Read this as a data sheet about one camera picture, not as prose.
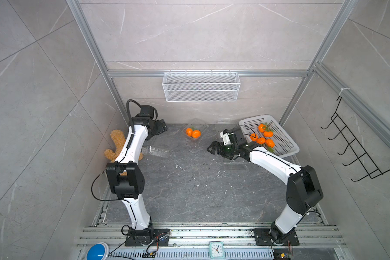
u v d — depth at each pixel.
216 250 0.69
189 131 1.10
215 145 0.78
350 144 0.69
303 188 0.46
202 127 1.14
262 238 0.73
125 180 0.54
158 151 1.04
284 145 1.04
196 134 1.07
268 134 1.08
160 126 0.81
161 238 0.71
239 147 0.68
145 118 0.62
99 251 0.69
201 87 1.01
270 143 1.04
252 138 1.07
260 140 1.05
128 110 0.66
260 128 1.12
